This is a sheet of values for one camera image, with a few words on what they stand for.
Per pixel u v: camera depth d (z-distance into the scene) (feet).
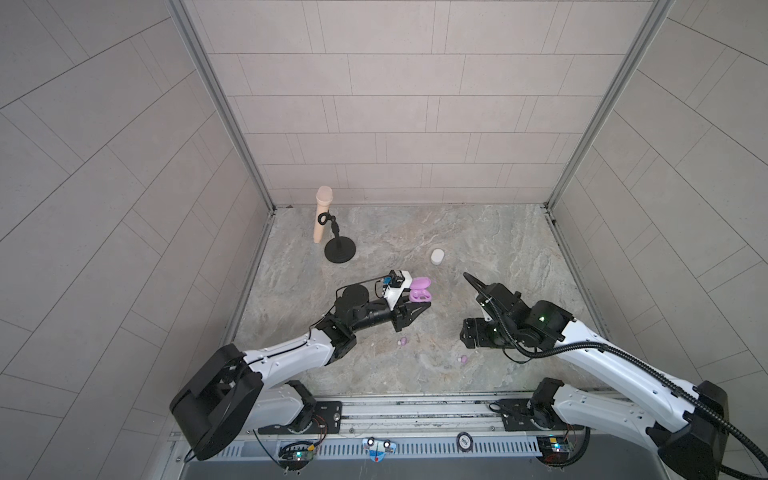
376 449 2.15
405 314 2.08
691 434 1.22
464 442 2.23
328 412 2.36
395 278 2.02
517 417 2.33
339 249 3.35
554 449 2.22
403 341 2.71
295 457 2.12
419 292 2.31
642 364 1.41
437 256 3.28
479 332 2.13
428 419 2.37
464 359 2.62
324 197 2.75
